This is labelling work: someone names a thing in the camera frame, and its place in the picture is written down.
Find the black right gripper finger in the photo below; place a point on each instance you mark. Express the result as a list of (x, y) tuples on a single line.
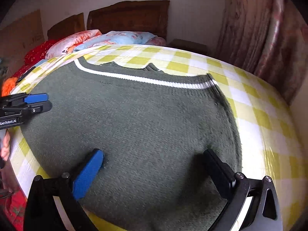
[(220, 173), (40, 107)]

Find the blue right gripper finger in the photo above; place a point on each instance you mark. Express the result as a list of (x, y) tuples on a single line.
[(36, 98), (86, 173)]

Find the dark green knit sweater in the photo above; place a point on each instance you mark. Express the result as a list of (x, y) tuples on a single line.
[(153, 129)]

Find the person's hand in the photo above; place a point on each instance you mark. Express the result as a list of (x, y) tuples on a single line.
[(5, 144)]

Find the orange cloth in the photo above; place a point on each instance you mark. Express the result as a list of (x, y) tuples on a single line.
[(8, 86)]

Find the yellow white checkered bedsheet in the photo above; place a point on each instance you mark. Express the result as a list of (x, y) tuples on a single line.
[(270, 146)]

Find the pink floral pillow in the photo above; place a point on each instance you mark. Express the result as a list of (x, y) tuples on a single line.
[(67, 44)]

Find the red floral blanket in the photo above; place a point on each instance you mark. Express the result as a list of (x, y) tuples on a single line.
[(13, 200)]

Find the light blue floral pillow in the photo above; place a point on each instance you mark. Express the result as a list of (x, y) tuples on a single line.
[(122, 38)]

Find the dark wooden nightstand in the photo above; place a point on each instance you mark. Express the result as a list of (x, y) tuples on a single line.
[(190, 46)]

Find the dark wooden headboard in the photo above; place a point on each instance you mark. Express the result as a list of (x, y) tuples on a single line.
[(145, 16)]

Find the pink floral curtain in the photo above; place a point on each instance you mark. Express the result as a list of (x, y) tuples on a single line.
[(267, 38)]

